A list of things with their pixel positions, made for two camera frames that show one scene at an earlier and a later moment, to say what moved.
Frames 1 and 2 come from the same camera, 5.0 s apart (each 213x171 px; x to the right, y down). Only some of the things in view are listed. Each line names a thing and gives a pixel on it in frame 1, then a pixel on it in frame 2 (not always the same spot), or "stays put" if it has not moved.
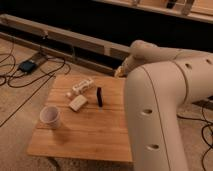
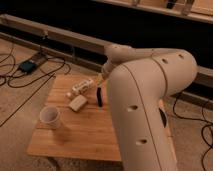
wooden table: (93, 120) stays put
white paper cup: (49, 117) stays put
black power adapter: (27, 66) stays put
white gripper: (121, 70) → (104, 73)
